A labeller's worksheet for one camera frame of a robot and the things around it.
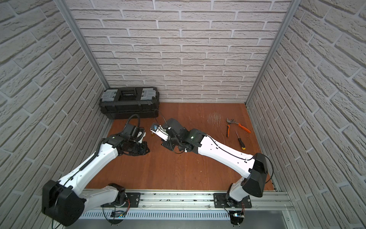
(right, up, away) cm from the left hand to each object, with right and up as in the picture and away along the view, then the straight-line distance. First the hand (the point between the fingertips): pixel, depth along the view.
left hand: (150, 148), depth 80 cm
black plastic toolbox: (-24, +28, +18) cm, 41 cm away
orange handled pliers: (+56, +15, +27) cm, 63 cm away
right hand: (+11, +9, -8) cm, 16 cm away
